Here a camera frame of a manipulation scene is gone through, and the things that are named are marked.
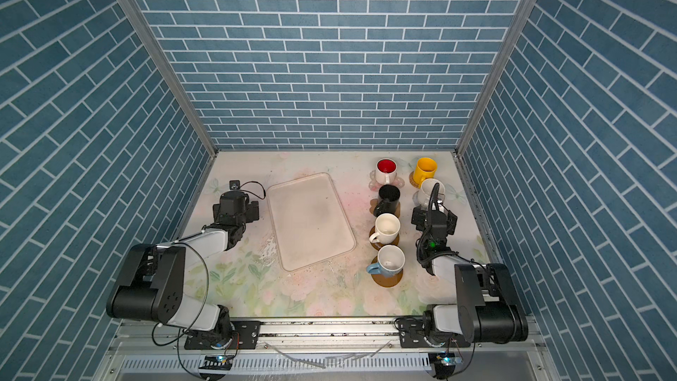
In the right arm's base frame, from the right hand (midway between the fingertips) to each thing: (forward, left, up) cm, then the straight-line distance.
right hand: (438, 209), depth 91 cm
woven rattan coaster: (+20, +6, -8) cm, 22 cm away
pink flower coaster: (+16, +22, -8) cm, 28 cm away
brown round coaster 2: (-23, +18, -8) cm, 31 cm away
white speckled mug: (+6, +5, -2) cm, 8 cm away
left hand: (-2, +69, -1) cm, 69 cm away
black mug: (+4, +17, +1) cm, 18 cm away
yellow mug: (+18, +3, 0) cm, 19 cm away
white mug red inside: (+19, +18, -3) cm, 26 cm away
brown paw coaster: (+8, +22, -10) cm, 26 cm away
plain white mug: (-6, +17, -5) cm, 19 cm away
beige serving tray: (-5, +46, -8) cm, 47 cm away
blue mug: (-17, +16, -7) cm, 24 cm away
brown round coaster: (-11, +20, -8) cm, 25 cm away
